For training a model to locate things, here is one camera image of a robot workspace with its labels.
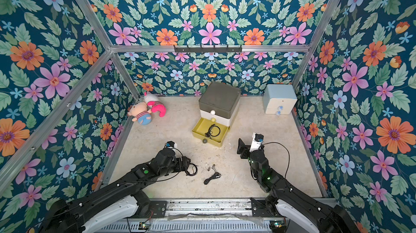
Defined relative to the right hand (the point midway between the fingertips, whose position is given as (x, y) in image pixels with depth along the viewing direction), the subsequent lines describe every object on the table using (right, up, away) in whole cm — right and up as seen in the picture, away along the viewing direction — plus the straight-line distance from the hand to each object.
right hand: (246, 139), depth 81 cm
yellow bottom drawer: (-25, +5, +20) cm, 32 cm away
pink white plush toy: (-56, +19, +21) cm, 63 cm away
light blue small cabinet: (+23, +22, +17) cm, 36 cm away
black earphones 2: (-31, -18, +3) cm, 36 cm away
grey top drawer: (-11, +17, +7) cm, 21 cm away
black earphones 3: (-15, -19, +1) cm, 24 cm away
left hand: (-30, -11, +1) cm, 32 cm away
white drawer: (-11, +9, +9) cm, 17 cm away
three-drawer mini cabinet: (-16, +29, +18) cm, 37 cm away
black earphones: (-20, +1, +17) cm, 27 cm away
